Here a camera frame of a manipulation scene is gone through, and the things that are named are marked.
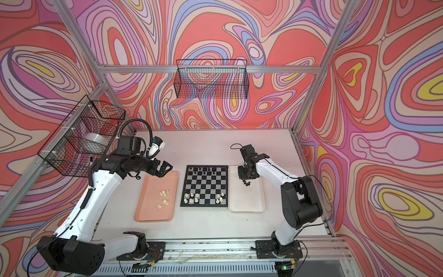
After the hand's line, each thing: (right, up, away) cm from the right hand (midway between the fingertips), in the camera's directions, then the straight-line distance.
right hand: (246, 178), depth 91 cm
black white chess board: (-22, -4, 0) cm, 22 cm away
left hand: (-39, +11, -15) cm, 43 cm away
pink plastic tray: (-47, -10, -3) cm, 48 cm away
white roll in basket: (-66, +19, -21) cm, 72 cm away
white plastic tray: (-1, -9, -2) cm, 9 cm away
